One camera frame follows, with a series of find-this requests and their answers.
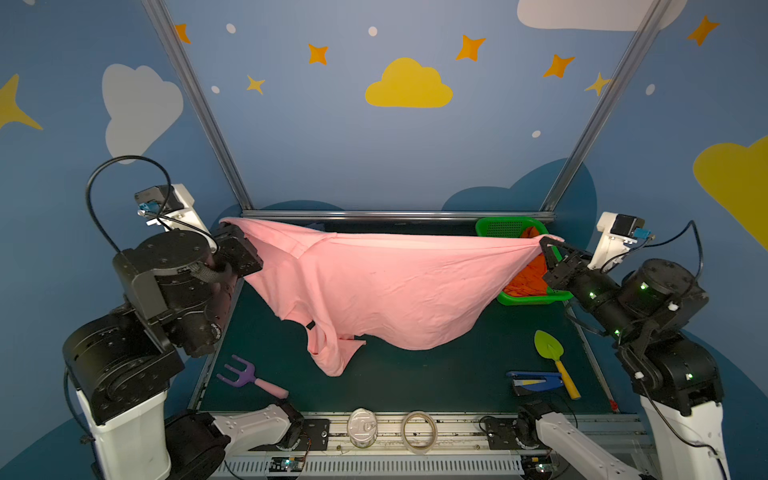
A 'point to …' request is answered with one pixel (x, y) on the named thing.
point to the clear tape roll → (415, 449)
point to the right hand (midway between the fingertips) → (548, 235)
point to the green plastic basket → (515, 227)
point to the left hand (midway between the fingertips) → (243, 223)
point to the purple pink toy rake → (247, 376)
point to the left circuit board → (286, 463)
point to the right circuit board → (538, 467)
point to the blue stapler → (537, 381)
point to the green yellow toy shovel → (550, 349)
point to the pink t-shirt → (401, 290)
